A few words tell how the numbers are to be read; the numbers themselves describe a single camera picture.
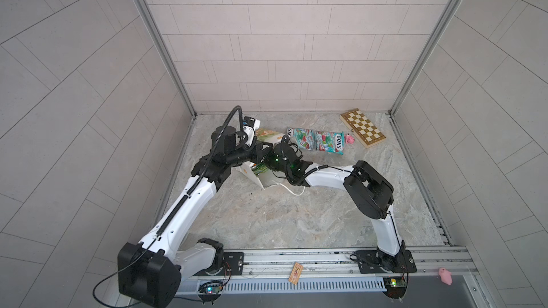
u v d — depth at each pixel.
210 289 0.64
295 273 0.68
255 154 0.63
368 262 0.71
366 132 1.05
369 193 0.51
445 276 0.68
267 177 0.83
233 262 0.71
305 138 1.04
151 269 0.36
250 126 0.64
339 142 1.02
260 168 0.86
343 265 0.72
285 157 0.67
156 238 0.39
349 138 1.04
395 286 0.68
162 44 0.89
